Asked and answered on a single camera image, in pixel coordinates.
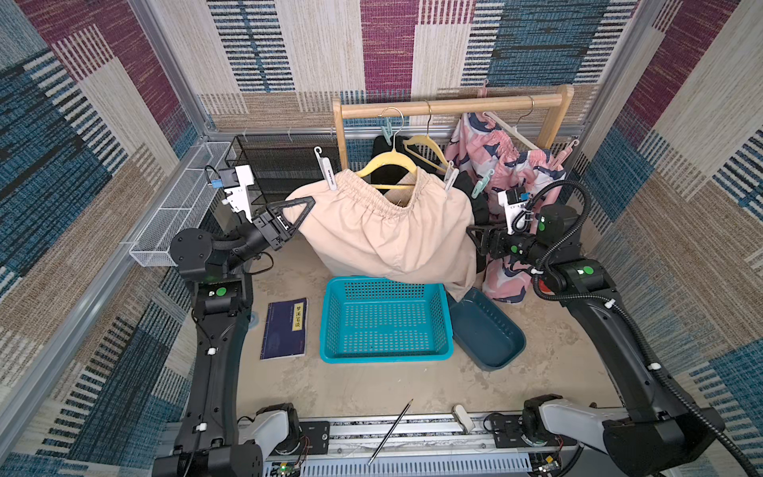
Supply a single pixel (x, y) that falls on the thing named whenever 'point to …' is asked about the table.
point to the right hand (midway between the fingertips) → (483, 231)
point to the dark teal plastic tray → (488, 336)
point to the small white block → (463, 418)
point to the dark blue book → (285, 329)
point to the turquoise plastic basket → (374, 319)
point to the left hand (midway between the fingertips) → (315, 206)
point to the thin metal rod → (386, 439)
